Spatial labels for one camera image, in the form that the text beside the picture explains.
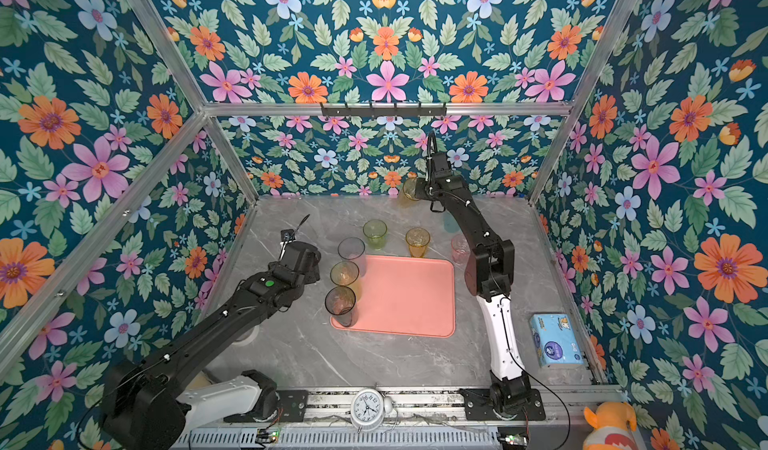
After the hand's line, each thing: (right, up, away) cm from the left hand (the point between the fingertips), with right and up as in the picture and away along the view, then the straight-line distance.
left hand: (304, 257), depth 81 cm
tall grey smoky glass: (+9, -13, +2) cm, 16 cm away
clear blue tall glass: (+12, +2, +7) cm, 14 cm away
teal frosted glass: (+45, +10, +29) cm, 54 cm away
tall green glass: (+10, -6, +7) cm, 14 cm away
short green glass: (+17, +7, +22) cm, 29 cm away
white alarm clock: (+19, -35, -11) cm, 41 cm away
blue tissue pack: (+68, -22, -2) cm, 72 cm away
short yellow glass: (+32, +4, +24) cm, 40 cm away
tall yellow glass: (+29, +23, +27) cm, 46 cm away
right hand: (+34, +22, +19) cm, 45 cm away
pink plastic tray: (+28, -13, +9) cm, 32 cm away
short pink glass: (+41, +3, -14) cm, 43 cm away
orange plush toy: (+77, -37, -13) cm, 86 cm away
